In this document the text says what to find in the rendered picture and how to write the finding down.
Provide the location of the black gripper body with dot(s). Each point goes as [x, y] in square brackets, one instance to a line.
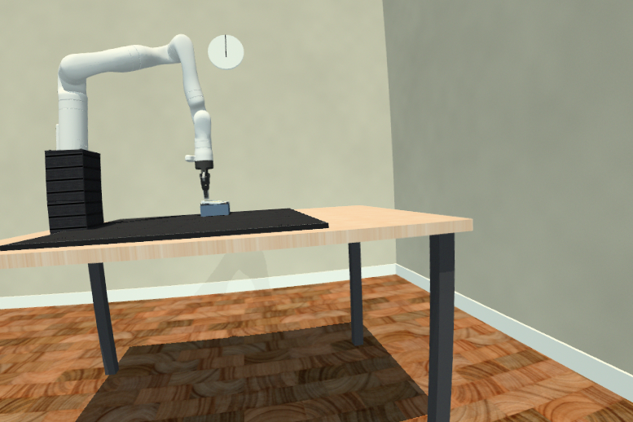
[204, 165]

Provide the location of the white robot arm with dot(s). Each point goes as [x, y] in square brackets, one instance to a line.
[72, 130]

